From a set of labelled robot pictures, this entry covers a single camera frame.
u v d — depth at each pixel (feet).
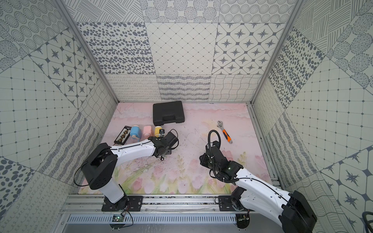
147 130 3.13
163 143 2.17
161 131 2.68
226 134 3.30
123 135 3.24
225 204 2.41
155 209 2.40
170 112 3.54
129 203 2.40
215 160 2.00
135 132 3.10
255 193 1.60
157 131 3.11
